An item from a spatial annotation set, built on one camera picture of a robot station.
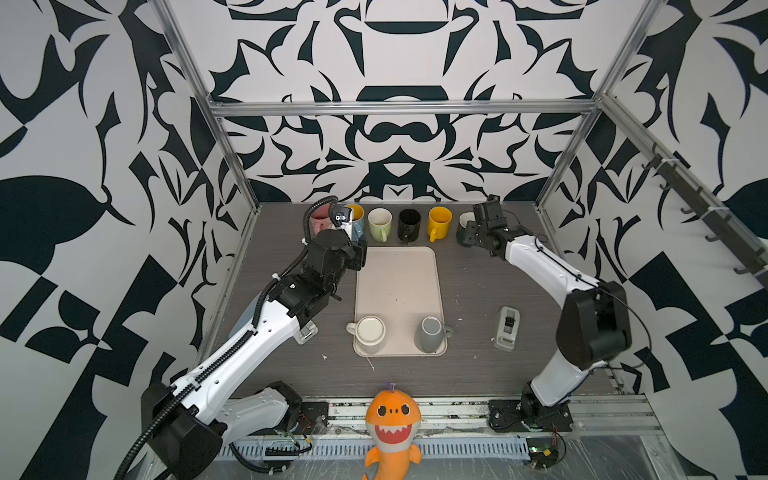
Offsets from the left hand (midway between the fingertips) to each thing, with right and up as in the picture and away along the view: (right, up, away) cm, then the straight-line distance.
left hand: (351, 227), depth 72 cm
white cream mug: (+4, -28, +9) cm, 30 cm away
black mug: (+16, +3, +33) cm, 37 cm away
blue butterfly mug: (-1, +5, +30) cm, 30 cm away
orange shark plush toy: (+10, -42, -6) cm, 44 cm away
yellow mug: (+27, +4, +34) cm, 44 cm away
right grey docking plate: (+43, -28, +14) cm, 54 cm away
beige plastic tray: (+13, -18, +25) cm, 33 cm away
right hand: (+36, 0, +19) cm, 41 cm away
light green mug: (+6, +2, +31) cm, 31 cm away
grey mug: (+20, -27, +6) cm, 35 cm away
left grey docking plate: (-14, -30, +15) cm, 36 cm away
